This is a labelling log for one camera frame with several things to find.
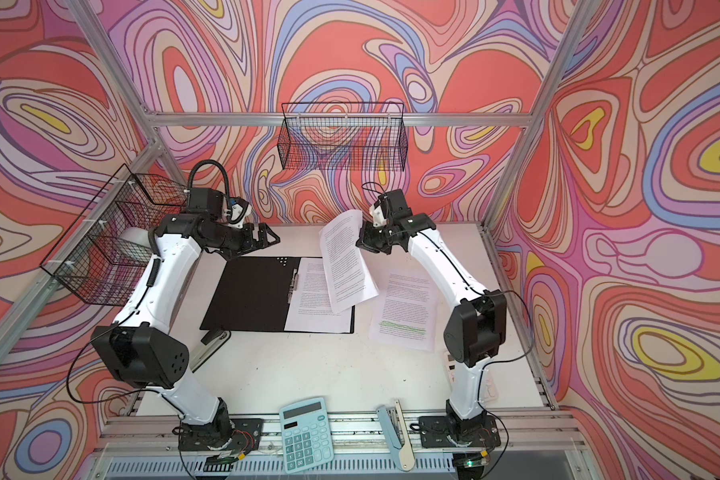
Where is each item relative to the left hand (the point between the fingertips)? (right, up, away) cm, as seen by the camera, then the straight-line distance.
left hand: (269, 240), depth 80 cm
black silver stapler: (-19, -30, +6) cm, 35 cm away
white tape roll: (-31, +1, -7) cm, 32 cm away
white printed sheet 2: (+8, -22, +17) cm, 28 cm away
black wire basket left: (-38, -6, -11) cm, 40 cm away
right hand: (+24, -2, +4) cm, 25 cm away
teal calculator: (+12, -48, -8) cm, 50 cm away
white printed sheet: (+22, -11, +6) cm, 25 cm away
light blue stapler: (+34, -47, -9) cm, 58 cm away
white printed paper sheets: (+40, -23, +16) cm, 49 cm away
